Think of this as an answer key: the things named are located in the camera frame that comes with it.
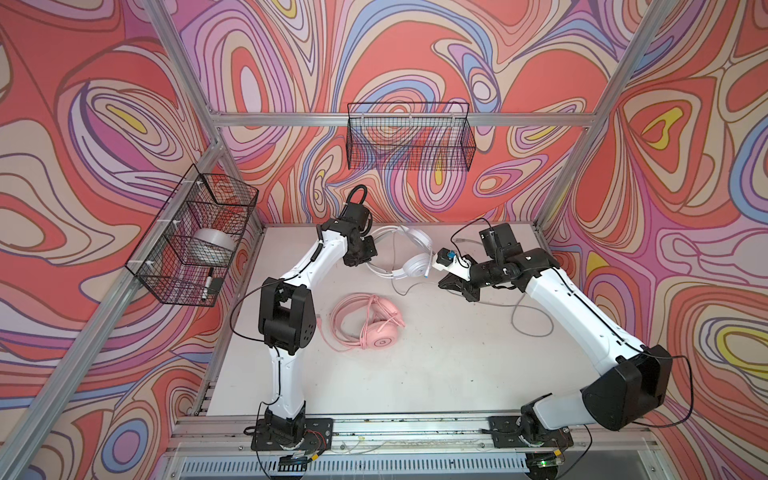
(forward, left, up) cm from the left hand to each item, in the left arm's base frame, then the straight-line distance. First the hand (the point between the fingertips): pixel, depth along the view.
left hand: (374, 254), depth 94 cm
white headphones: (-8, -13, +6) cm, 16 cm away
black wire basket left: (-13, +45, +17) cm, 50 cm away
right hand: (-17, -20, +7) cm, 27 cm away
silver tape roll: (-13, +38, +20) cm, 45 cm away
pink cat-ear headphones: (-23, -2, -1) cm, 23 cm away
